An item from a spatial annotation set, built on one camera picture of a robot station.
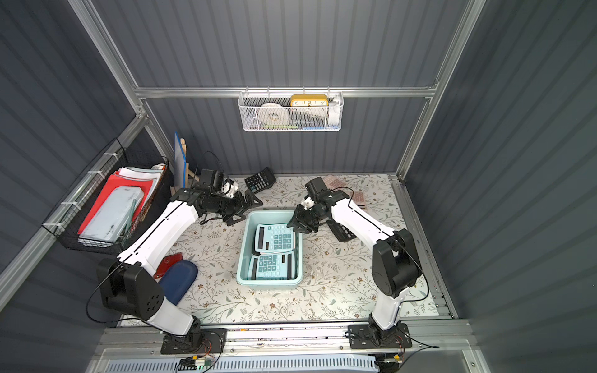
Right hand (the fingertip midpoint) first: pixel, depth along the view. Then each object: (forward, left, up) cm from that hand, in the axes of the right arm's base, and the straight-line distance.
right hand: (294, 223), depth 83 cm
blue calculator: (-1, +8, -8) cm, 11 cm away
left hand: (+2, +13, +5) cm, 14 cm away
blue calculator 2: (-12, +8, -9) cm, 17 cm away
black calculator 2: (+4, -19, -14) cm, 24 cm away
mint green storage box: (-8, +17, -4) cm, 19 cm away
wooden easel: (+14, +39, +11) cm, 43 cm away
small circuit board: (-40, +25, -15) cm, 50 cm away
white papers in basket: (+11, +48, +15) cm, 52 cm away
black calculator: (+35, +19, -14) cm, 42 cm away
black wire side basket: (-4, +54, +16) cm, 57 cm away
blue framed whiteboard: (+26, +49, +6) cm, 56 cm away
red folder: (+7, +60, +15) cm, 62 cm away
